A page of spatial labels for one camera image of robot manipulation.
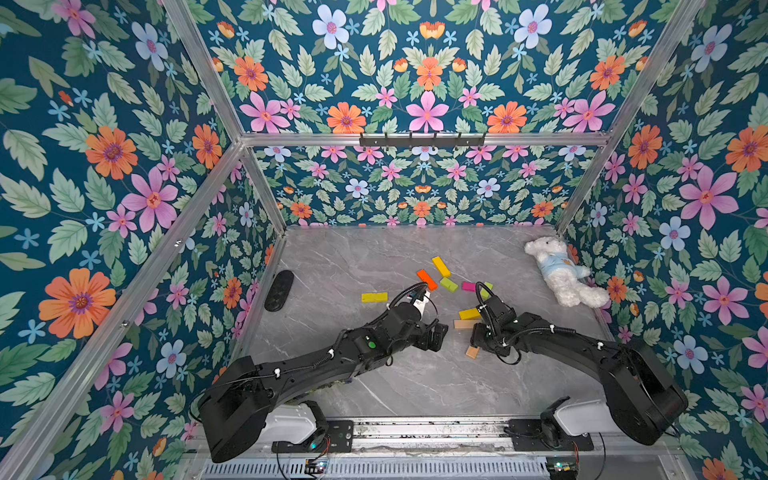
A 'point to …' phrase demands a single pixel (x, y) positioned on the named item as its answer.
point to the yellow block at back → (441, 266)
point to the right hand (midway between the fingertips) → (480, 338)
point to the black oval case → (279, 290)
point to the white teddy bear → (556, 263)
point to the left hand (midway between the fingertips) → (439, 324)
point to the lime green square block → (449, 284)
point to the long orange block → (424, 277)
